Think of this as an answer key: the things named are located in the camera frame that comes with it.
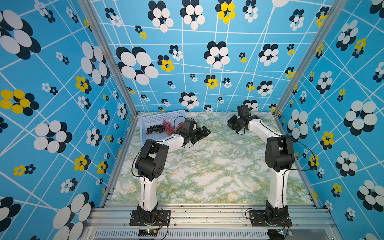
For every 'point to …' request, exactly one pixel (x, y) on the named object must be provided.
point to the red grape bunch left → (170, 129)
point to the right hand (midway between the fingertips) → (228, 122)
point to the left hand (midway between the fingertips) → (208, 133)
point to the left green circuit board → (147, 232)
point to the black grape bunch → (159, 128)
